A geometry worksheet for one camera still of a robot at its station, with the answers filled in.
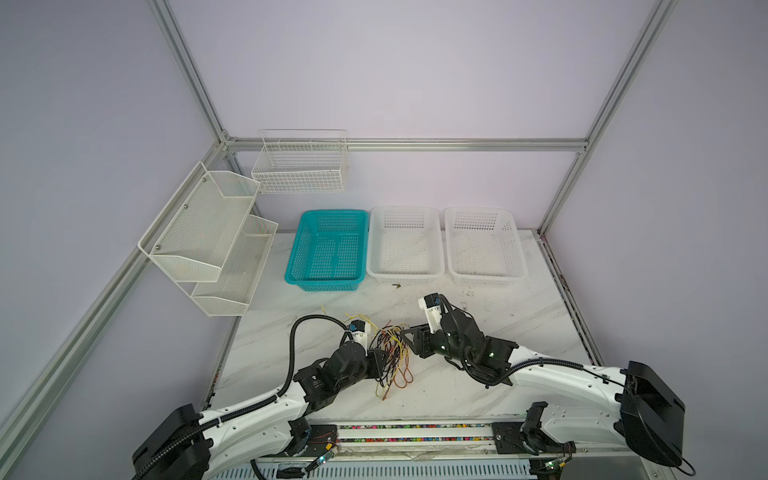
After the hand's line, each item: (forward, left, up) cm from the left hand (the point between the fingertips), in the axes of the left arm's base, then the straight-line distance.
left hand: (388, 356), depth 80 cm
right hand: (+3, -4, +8) cm, 9 cm away
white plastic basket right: (+48, -38, -8) cm, 62 cm away
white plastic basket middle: (+48, -6, -8) cm, 49 cm away
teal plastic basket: (+45, +23, -8) cm, 51 cm away
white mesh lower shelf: (+18, +48, +4) cm, 51 cm away
